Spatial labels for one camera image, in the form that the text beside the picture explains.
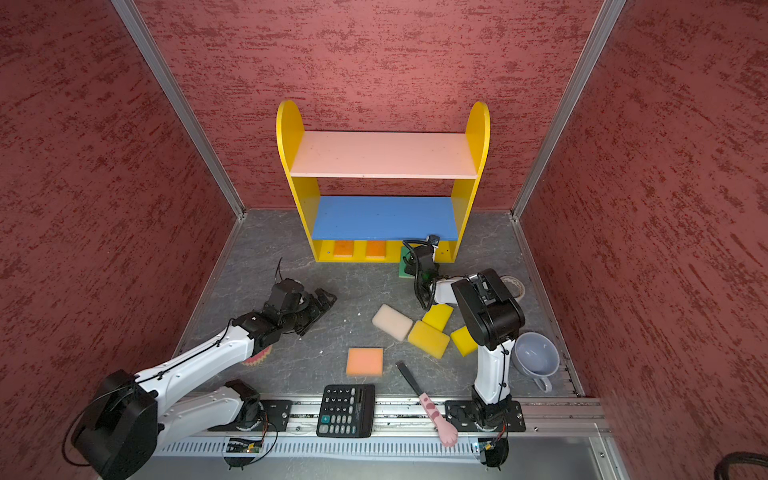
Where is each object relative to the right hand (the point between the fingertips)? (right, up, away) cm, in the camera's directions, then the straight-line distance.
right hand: (414, 260), depth 102 cm
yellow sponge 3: (+14, -23, -16) cm, 31 cm away
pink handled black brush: (+6, -40, -31) cm, 51 cm away
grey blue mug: (+34, -26, -18) cm, 47 cm away
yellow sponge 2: (+3, -23, -14) cm, 27 cm away
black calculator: (-19, -36, -29) cm, 50 cm away
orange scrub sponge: (-14, +4, +5) cm, 15 cm away
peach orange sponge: (-15, -27, -21) cm, 37 cm away
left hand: (-26, -14, -17) cm, 34 cm away
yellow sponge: (+7, -16, -12) cm, 21 cm away
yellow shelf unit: (-14, +11, -10) cm, 20 cm away
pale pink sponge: (-7, -18, -12) cm, 23 cm away
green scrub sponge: (-4, -1, +1) cm, 5 cm away
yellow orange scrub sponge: (-25, +4, +4) cm, 26 cm away
